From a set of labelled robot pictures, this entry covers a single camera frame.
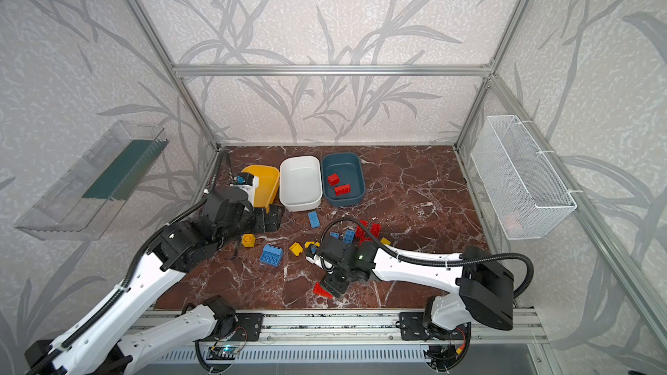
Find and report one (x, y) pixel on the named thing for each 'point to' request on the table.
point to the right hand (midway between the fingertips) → (329, 269)
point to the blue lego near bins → (314, 220)
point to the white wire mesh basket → (529, 198)
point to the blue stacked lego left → (271, 255)
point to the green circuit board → (221, 353)
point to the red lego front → (320, 291)
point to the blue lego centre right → (348, 237)
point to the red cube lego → (333, 179)
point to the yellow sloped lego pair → (307, 243)
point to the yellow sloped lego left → (296, 248)
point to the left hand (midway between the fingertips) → (275, 202)
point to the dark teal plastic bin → (349, 167)
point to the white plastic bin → (300, 183)
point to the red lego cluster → (362, 234)
